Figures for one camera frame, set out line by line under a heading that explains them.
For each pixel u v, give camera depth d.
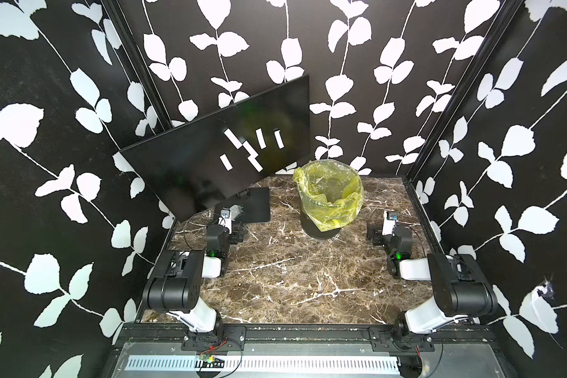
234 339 0.74
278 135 0.84
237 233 0.86
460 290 0.46
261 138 0.81
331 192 0.99
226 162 0.80
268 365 0.70
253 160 0.85
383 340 0.73
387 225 0.83
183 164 1.36
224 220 0.80
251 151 0.78
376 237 0.84
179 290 0.45
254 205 1.09
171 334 0.75
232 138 0.73
